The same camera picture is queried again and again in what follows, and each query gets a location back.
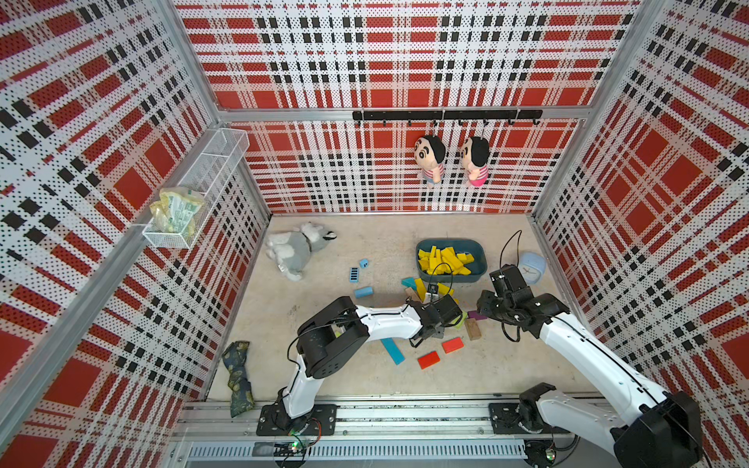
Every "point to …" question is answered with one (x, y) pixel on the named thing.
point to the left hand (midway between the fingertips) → (434, 321)
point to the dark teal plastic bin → (478, 266)
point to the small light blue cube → (364, 262)
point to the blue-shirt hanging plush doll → (429, 153)
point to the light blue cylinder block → (368, 291)
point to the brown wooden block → (472, 329)
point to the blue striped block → (354, 275)
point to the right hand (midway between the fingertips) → (489, 304)
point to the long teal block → (393, 350)
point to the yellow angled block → (420, 289)
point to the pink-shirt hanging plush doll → (475, 155)
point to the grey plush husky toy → (291, 250)
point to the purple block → (476, 316)
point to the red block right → (453, 344)
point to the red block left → (428, 360)
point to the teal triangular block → (409, 282)
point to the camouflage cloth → (242, 398)
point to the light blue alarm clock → (532, 265)
